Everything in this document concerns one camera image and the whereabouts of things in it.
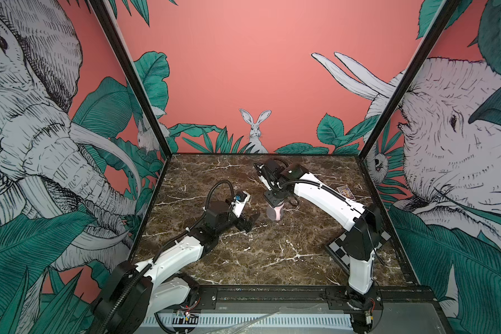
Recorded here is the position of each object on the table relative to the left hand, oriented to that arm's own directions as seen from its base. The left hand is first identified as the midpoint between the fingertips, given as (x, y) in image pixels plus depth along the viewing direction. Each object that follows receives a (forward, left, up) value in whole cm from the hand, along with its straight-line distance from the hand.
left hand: (251, 204), depth 82 cm
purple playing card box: (+14, -48, -15) cm, 53 cm away
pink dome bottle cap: (0, -11, -5) cm, 12 cm away
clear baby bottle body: (+1, -9, -11) cm, 14 cm away
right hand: (+5, -9, +1) cm, 10 cm away
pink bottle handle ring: (-2, -11, -7) cm, 13 cm away
